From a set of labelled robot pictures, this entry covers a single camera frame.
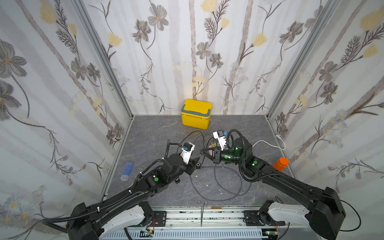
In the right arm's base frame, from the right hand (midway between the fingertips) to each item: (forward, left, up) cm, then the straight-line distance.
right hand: (204, 153), depth 67 cm
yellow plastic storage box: (+40, +4, -17) cm, 44 cm away
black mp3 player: (+6, +2, -28) cm, 29 cm away
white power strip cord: (+22, -50, -29) cm, 62 cm away
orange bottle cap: (+4, -46, -18) cm, 49 cm away
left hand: (+2, +3, -7) cm, 8 cm away
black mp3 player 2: (-5, +14, -27) cm, 31 cm away
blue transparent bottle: (+1, +46, -29) cm, 54 cm away
